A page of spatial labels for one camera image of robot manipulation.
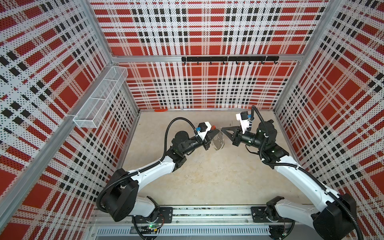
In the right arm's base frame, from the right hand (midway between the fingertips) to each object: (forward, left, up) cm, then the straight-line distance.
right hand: (223, 130), depth 69 cm
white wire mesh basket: (+24, +76, -8) cm, 80 cm away
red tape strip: (+49, +46, -34) cm, 75 cm away
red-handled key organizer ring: (-3, +2, -5) cm, 7 cm away
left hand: (+1, +2, -2) cm, 3 cm away
